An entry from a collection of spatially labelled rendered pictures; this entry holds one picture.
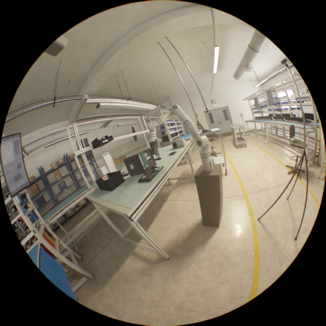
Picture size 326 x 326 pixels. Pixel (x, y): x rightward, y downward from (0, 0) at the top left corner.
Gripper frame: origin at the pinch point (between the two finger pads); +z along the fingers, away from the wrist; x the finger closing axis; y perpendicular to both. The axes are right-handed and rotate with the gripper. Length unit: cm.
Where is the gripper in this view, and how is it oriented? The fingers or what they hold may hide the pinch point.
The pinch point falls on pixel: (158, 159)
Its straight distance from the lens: 92.3
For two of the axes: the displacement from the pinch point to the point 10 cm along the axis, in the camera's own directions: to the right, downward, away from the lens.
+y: -8.7, 1.8, 4.6
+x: -4.6, 0.1, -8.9
